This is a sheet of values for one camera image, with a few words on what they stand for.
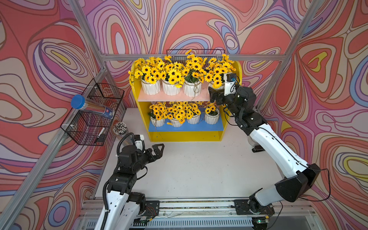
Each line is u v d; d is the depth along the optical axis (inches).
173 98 27.6
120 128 33.1
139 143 25.2
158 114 31.6
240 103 19.7
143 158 25.2
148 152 24.6
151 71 24.2
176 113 31.3
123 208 23.4
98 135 28.4
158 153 25.8
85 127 28.2
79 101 24.6
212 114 34.3
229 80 21.6
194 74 24.3
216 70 23.1
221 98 24.2
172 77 23.4
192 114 32.4
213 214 28.7
